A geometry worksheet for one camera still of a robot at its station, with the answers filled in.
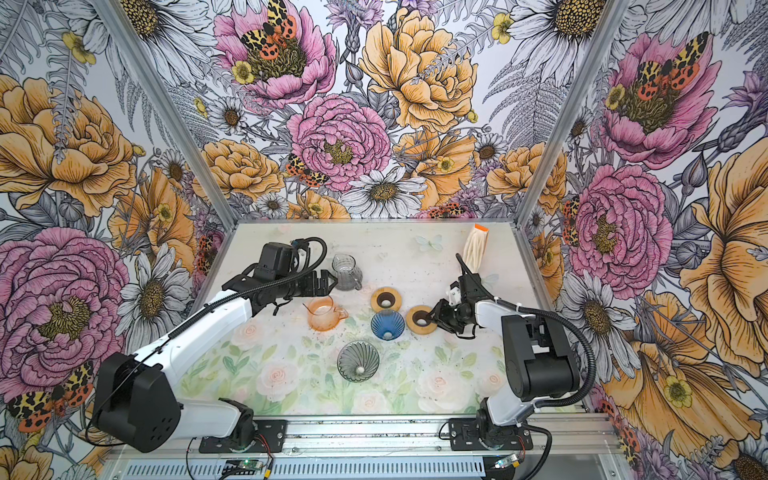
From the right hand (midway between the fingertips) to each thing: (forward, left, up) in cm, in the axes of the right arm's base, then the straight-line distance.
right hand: (430, 326), depth 92 cm
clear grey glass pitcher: (+16, +25, +7) cm, 31 cm away
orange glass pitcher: (+5, +33, 0) cm, 34 cm away
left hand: (+5, +31, +14) cm, 34 cm away
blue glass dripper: (0, +13, +3) cm, 13 cm away
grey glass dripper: (-10, +21, +2) cm, 23 cm away
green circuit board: (-33, +47, -1) cm, 58 cm away
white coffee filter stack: (+27, -18, +5) cm, 33 cm away
